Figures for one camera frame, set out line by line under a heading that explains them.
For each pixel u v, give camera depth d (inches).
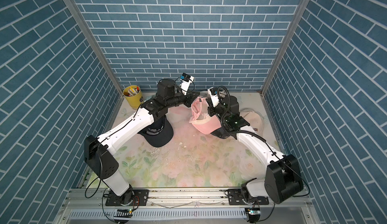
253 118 36.8
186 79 25.0
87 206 28.4
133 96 39.9
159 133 37.5
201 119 34.8
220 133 36.9
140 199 28.8
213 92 26.0
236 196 29.0
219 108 27.7
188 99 25.7
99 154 16.9
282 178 16.4
